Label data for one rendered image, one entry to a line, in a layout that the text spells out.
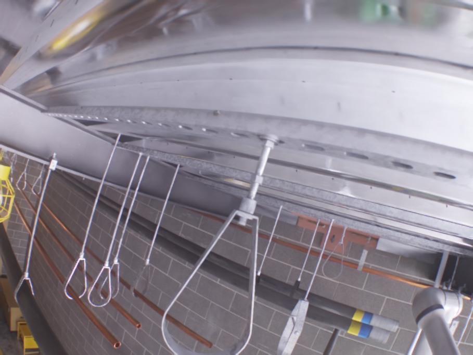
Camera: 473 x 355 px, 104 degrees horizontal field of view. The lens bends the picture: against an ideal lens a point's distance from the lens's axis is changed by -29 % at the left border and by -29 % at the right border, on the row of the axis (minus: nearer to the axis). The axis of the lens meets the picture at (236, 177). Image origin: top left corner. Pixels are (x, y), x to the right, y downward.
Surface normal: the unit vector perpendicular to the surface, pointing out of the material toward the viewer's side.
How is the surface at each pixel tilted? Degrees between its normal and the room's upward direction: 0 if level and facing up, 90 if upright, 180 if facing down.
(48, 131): 90
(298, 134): 90
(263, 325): 90
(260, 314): 90
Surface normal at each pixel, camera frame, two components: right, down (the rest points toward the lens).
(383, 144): -0.47, -0.26
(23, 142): 0.83, 0.21
